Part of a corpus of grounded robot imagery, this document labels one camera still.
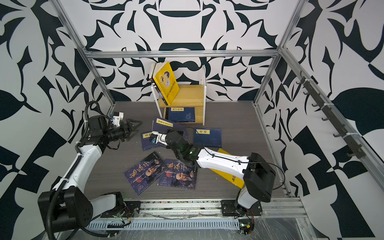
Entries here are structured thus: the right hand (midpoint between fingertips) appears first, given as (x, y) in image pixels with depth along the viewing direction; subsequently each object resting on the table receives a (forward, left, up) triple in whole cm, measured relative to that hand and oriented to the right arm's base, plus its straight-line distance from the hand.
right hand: (172, 125), depth 77 cm
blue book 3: (+2, +19, -23) cm, 30 cm away
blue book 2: (+1, +6, -1) cm, 6 cm away
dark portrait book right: (-16, 0, -24) cm, 29 cm away
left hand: (+1, +16, 0) cm, 16 cm away
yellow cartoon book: (-20, -33, -25) cm, 46 cm away
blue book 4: (+9, -20, -27) cm, 34 cm away
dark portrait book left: (-16, +18, -22) cm, 33 cm away
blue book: (+23, -2, -19) cm, 30 cm away
